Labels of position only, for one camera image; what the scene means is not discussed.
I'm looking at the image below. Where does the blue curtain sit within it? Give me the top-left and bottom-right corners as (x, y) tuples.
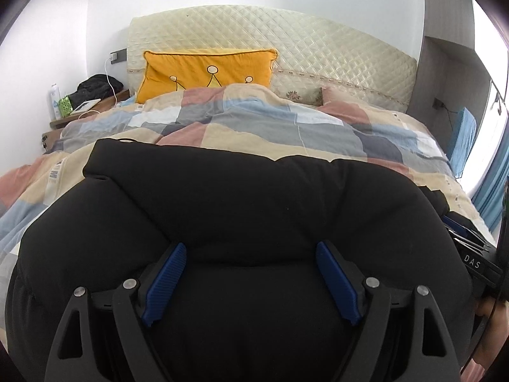
(471, 151), (509, 233)

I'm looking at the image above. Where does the pink pillow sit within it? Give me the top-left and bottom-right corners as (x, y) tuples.
(321, 85), (359, 106)

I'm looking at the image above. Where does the window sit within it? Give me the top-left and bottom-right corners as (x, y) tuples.
(457, 0), (509, 200)

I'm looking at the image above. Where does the white charging cable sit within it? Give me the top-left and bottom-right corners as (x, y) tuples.
(78, 56), (120, 120)

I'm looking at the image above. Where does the yellow crown print pillow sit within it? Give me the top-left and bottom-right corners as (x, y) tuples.
(135, 49), (278, 104)

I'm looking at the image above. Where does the person's right forearm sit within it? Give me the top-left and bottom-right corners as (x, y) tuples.
(471, 314), (509, 372)

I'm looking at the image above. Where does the patchwork duvet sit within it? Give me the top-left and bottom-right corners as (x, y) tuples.
(0, 83), (496, 271)

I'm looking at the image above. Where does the cream quilted headboard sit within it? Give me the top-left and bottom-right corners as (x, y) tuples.
(127, 5), (417, 114)

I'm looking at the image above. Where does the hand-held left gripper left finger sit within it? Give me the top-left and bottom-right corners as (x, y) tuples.
(45, 242), (187, 382)

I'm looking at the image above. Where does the black puffer jacket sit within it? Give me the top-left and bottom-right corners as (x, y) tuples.
(5, 138), (478, 382)

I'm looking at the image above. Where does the white spray bottle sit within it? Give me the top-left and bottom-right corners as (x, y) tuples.
(50, 83), (62, 120)

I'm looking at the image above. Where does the person's right hand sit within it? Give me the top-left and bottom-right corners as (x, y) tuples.
(475, 298), (502, 320)

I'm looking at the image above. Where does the blue towel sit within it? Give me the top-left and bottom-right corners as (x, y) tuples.
(445, 107), (478, 178)

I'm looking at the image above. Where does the wooden nightstand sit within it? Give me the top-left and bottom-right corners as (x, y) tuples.
(41, 89), (130, 154)

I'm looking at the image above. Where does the black cloth bundle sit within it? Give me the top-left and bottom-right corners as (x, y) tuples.
(67, 75), (125, 108)

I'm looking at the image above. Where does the floral pillow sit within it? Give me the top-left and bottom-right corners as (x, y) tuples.
(274, 85), (324, 106)

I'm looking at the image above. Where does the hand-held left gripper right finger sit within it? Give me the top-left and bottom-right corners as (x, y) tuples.
(316, 241), (462, 382)

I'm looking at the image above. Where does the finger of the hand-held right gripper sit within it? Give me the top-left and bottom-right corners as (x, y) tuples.
(442, 214), (491, 252)

